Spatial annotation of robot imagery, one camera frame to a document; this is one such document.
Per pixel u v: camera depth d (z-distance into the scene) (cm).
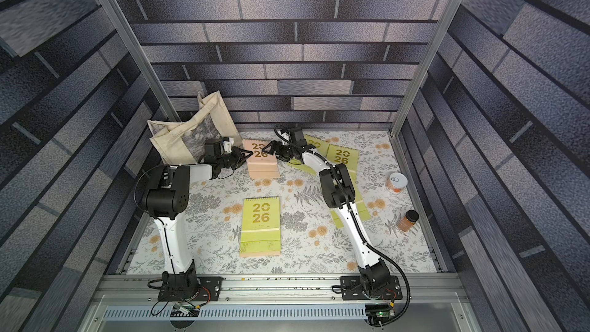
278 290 75
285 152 98
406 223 82
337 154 109
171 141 84
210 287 74
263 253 81
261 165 102
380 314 70
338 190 70
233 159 93
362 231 67
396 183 95
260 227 85
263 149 103
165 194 57
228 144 97
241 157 95
